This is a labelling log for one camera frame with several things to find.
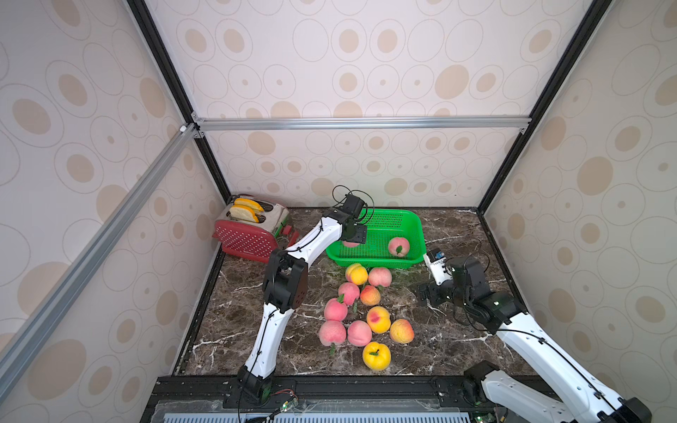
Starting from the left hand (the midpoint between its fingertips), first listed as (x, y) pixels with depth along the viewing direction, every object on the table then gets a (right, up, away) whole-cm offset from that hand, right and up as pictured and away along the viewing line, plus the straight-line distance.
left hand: (362, 232), depth 98 cm
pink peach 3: (+6, -15, -8) cm, 18 cm away
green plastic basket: (+10, +3, +19) cm, 22 cm away
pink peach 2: (-4, -4, -4) cm, 7 cm away
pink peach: (+14, -5, +1) cm, 15 cm away
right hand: (+17, -15, -20) cm, 30 cm away
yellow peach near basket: (-2, -15, -6) cm, 16 cm away
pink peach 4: (-4, -20, -10) cm, 23 cm away
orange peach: (+11, -30, -18) cm, 37 cm away
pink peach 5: (-10, -29, -19) cm, 37 cm away
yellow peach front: (+3, -35, -23) cm, 42 cm away
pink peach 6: (-2, -30, -18) cm, 36 cm away
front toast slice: (-42, +7, -6) cm, 43 cm away
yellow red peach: (+4, -27, -16) cm, 32 cm away
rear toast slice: (-40, +10, -6) cm, 41 cm away
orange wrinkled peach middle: (+2, -21, -10) cm, 23 cm away
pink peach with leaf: (-9, -24, -14) cm, 30 cm away
